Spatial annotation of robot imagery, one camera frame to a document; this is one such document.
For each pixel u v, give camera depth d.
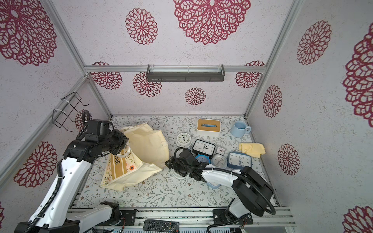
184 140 1.00
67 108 0.79
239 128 1.06
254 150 0.97
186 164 0.66
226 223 0.61
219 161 0.92
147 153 0.95
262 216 0.42
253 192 0.43
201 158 0.92
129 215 0.74
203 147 0.98
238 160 0.92
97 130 0.50
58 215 0.37
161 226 0.70
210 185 0.82
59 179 0.40
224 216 0.73
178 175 0.84
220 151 0.97
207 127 1.07
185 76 0.88
